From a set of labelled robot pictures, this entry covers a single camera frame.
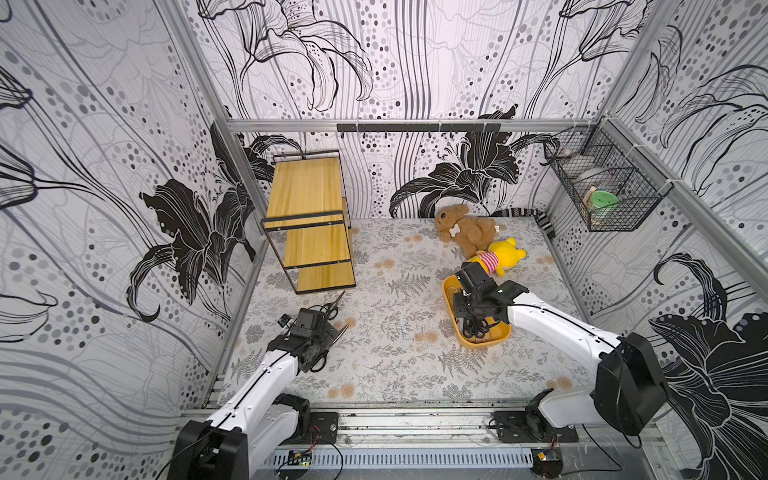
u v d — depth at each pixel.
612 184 0.80
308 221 0.74
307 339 0.61
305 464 0.71
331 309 0.95
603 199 0.78
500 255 0.99
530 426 0.65
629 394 0.41
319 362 0.84
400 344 0.88
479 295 0.63
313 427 0.73
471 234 1.01
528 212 1.18
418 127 0.87
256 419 0.46
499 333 0.88
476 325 0.86
